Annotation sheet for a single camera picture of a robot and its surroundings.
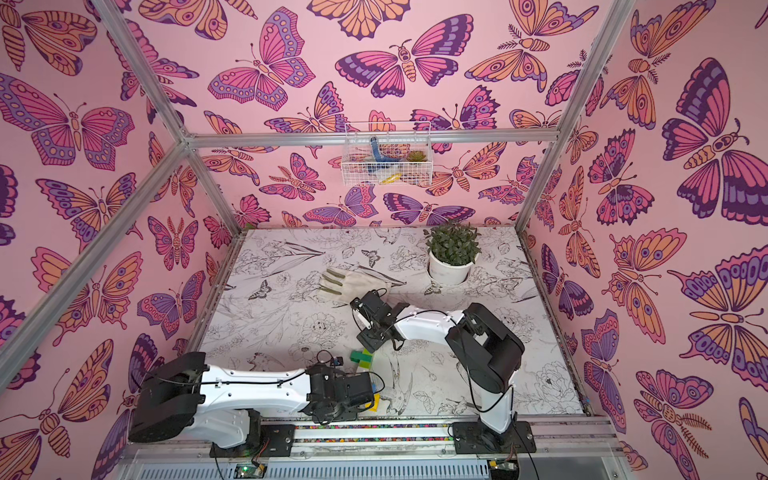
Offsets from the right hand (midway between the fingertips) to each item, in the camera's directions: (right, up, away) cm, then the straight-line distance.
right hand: (374, 330), depth 92 cm
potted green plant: (+24, +25, -2) cm, 34 cm away
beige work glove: (-11, +13, +10) cm, 20 cm away
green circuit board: (-29, -28, -22) cm, 46 cm away
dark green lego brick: (-3, -6, -7) cm, 10 cm away
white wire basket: (+6, +56, +2) cm, 56 cm away
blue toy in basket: (+1, +54, +2) cm, 54 cm away
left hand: (-5, -18, -15) cm, 24 cm away
